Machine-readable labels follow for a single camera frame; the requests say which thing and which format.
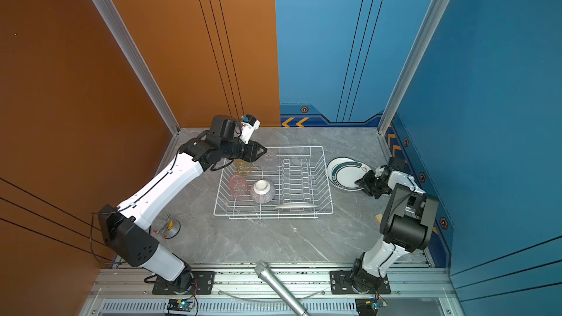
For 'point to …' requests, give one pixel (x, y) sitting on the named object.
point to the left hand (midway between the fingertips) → (264, 146)
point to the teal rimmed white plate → (342, 169)
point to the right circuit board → (367, 306)
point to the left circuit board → (182, 305)
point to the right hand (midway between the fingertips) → (357, 182)
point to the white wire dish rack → (287, 183)
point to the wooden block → (378, 218)
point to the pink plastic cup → (239, 186)
